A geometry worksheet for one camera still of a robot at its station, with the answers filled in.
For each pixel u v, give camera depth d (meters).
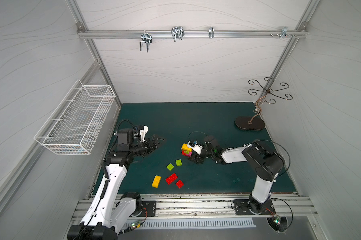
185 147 0.86
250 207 0.67
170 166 0.86
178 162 0.88
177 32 0.77
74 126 0.69
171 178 0.82
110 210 0.43
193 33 0.77
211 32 0.78
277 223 0.72
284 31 0.77
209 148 0.77
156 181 0.80
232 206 0.72
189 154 0.89
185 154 0.90
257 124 1.05
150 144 0.64
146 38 0.78
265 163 0.50
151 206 0.73
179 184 0.80
